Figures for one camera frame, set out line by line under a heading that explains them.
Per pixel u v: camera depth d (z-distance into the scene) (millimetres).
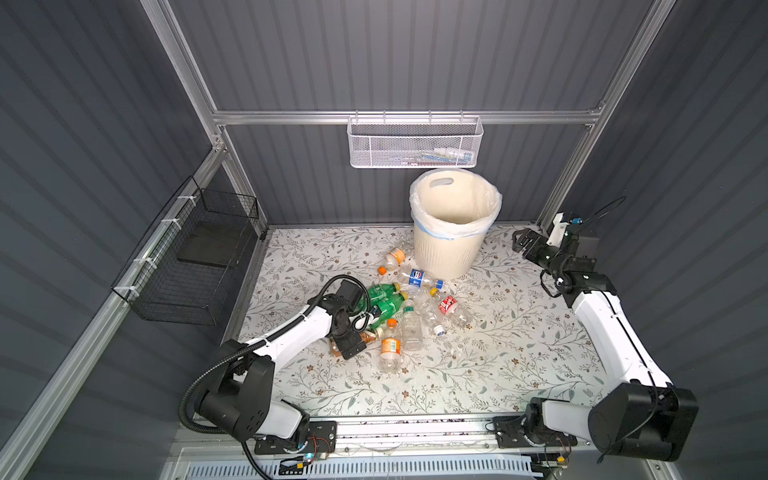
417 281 991
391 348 830
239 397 427
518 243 736
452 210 1061
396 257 1049
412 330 917
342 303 694
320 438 735
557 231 702
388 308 914
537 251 708
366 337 867
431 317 908
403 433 755
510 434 737
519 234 760
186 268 735
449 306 914
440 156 923
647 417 380
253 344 461
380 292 963
